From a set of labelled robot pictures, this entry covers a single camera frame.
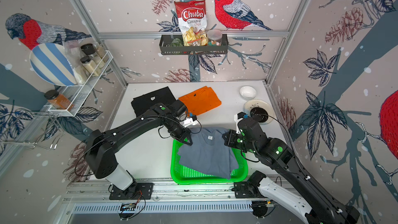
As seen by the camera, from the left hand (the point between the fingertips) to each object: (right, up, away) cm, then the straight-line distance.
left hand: (193, 140), depth 74 cm
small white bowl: (+38, +25, +36) cm, 57 cm away
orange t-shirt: (+3, +18, +37) cm, 41 cm away
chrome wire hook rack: (-60, +10, -18) cm, 63 cm away
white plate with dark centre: (+41, +12, +22) cm, 48 cm away
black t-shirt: (-38, +17, +33) cm, 53 cm away
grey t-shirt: (+8, -6, +1) cm, 10 cm away
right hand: (+13, +5, -7) cm, 16 cm away
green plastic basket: (-4, -16, -3) cm, 16 cm away
